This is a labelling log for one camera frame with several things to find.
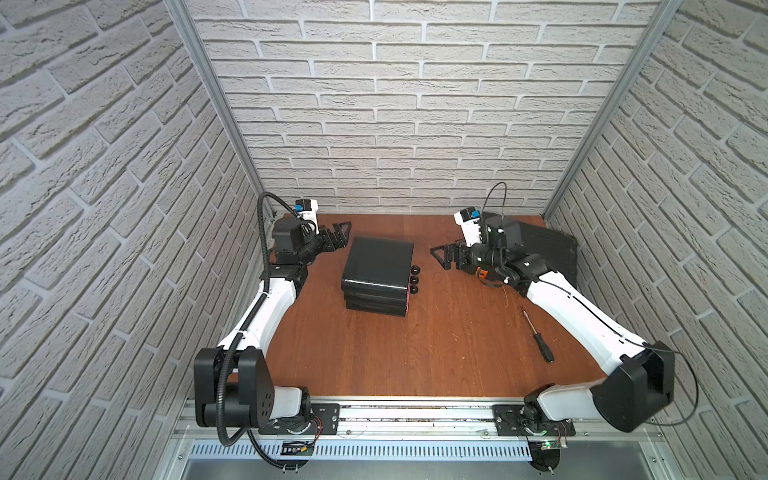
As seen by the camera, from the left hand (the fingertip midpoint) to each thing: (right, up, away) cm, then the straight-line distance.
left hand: (344, 220), depth 81 cm
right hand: (+28, -8, -2) cm, 29 cm away
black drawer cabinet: (+8, -17, +8) cm, 20 cm away
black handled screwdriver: (+57, -36, +5) cm, 68 cm away
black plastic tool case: (+73, -9, +24) cm, 77 cm away
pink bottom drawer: (+20, -21, +14) cm, 32 cm away
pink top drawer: (+20, -14, +5) cm, 25 cm away
